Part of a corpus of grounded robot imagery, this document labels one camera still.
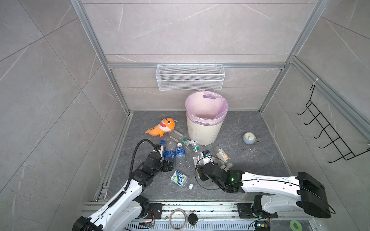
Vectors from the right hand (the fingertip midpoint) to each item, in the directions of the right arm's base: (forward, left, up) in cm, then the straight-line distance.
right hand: (199, 164), depth 79 cm
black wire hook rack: (-4, -61, +20) cm, 65 cm away
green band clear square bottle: (+8, +2, +7) cm, 10 cm away
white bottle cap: (-10, +5, -6) cm, 12 cm away
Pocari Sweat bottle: (+12, +18, -5) cm, 22 cm away
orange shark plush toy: (+31, +21, -2) cm, 38 cm away
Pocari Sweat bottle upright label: (+8, +11, -5) cm, 15 cm away
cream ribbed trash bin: (+29, -7, -11) cm, 32 cm away
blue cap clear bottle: (+19, +23, -6) cm, 31 cm away
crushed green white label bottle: (-6, +11, -5) cm, 14 cm away
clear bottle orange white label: (+9, -17, -6) cm, 20 cm away
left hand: (+6, +19, -1) cm, 20 cm away
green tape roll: (-29, -48, -11) cm, 57 cm away
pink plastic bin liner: (+39, -8, +7) cm, 40 cm away
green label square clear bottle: (+23, +12, -7) cm, 27 cm away
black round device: (-25, +5, -1) cm, 26 cm away
